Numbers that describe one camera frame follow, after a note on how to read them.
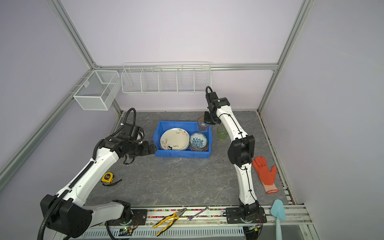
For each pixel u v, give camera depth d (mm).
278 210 759
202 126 988
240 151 578
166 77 988
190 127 1054
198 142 936
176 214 738
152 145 720
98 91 997
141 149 688
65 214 376
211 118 738
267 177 868
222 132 1010
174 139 1006
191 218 736
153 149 714
